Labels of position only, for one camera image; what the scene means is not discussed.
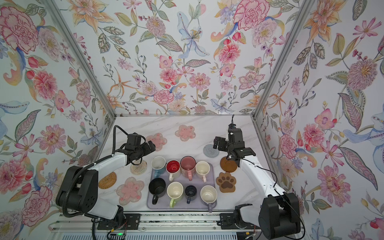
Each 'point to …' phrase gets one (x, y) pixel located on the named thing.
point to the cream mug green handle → (175, 190)
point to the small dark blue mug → (190, 193)
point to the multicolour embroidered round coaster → (139, 169)
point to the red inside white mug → (172, 166)
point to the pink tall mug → (188, 165)
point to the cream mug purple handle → (209, 194)
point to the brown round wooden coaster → (227, 165)
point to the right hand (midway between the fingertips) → (221, 140)
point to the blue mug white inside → (158, 164)
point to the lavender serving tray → (164, 202)
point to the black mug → (157, 187)
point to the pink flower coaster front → (130, 190)
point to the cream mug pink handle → (202, 169)
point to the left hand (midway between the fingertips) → (153, 148)
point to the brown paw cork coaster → (226, 182)
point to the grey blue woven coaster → (209, 151)
